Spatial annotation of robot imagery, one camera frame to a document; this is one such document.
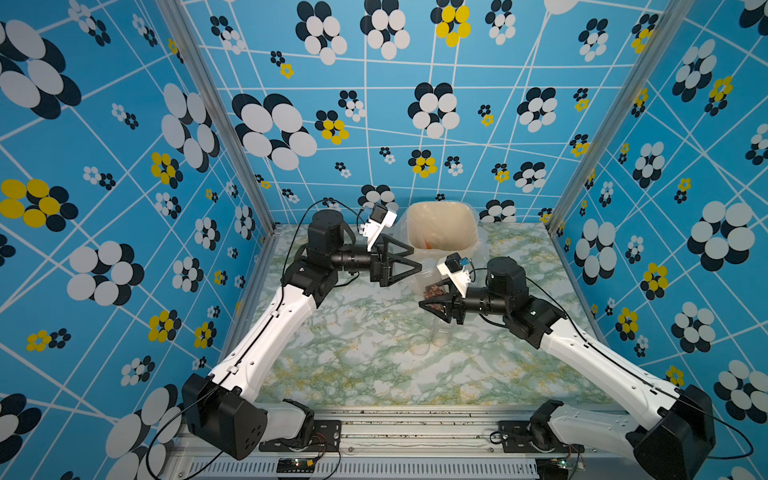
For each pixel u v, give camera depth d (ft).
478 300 2.01
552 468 2.30
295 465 2.37
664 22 2.28
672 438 1.21
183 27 2.31
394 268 1.81
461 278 2.00
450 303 1.99
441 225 3.07
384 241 2.02
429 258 2.12
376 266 1.82
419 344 2.92
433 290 2.22
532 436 2.18
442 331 2.99
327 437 2.39
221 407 1.24
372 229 1.87
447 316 2.07
